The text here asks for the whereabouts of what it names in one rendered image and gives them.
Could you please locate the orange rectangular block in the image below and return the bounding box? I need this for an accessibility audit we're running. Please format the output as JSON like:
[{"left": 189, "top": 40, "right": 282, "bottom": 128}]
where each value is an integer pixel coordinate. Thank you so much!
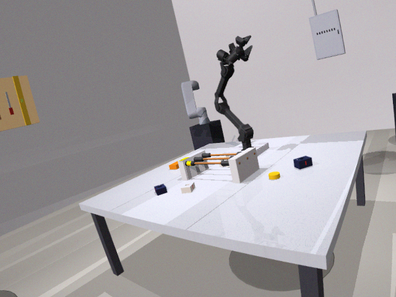
[{"left": 169, "top": 161, "right": 179, "bottom": 170}]

